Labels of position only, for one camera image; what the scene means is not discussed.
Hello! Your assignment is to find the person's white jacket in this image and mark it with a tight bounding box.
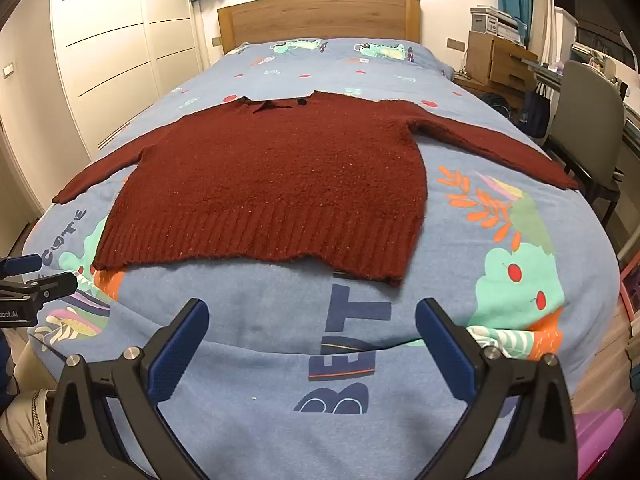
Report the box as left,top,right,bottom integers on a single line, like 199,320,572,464
0,387,57,480

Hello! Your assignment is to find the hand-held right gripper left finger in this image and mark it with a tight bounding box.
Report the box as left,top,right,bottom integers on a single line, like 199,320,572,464
44,298,211,480

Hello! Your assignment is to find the dark blue tote bag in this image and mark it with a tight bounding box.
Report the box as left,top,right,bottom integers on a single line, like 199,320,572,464
522,82,551,138

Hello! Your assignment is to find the dark red knit sweater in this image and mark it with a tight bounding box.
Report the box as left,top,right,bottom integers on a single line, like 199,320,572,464
52,91,581,288

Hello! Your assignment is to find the wooden headboard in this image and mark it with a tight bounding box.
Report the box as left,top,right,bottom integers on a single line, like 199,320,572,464
217,0,422,56

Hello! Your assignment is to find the wooden drawer nightstand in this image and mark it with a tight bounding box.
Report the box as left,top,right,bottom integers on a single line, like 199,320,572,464
466,30,540,92

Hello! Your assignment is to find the white printer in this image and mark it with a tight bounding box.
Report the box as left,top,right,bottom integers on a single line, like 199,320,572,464
470,6,526,43

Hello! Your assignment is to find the desk with glass top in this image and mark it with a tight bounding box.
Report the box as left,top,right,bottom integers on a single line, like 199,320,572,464
520,42,640,111

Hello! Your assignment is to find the white wardrobe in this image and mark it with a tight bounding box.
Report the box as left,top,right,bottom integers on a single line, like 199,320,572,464
0,0,211,211

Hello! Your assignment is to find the dark backpack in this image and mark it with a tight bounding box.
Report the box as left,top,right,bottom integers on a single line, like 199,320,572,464
482,92,516,120

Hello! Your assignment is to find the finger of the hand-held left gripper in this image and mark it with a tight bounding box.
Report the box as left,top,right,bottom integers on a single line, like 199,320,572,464
0,254,44,278
0,270,79,307

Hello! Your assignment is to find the grey chair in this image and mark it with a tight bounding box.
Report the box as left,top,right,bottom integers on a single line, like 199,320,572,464
542,60,627,227

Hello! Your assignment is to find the pink plastic box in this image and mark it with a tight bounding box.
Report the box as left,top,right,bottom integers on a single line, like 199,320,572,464
570,407,632,463

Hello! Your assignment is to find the bed with blue patterned cover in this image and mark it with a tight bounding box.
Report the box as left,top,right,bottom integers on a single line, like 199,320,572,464
27,37,621,480

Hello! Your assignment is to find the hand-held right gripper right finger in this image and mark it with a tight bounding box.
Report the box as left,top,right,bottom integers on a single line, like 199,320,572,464
415,298,581,480

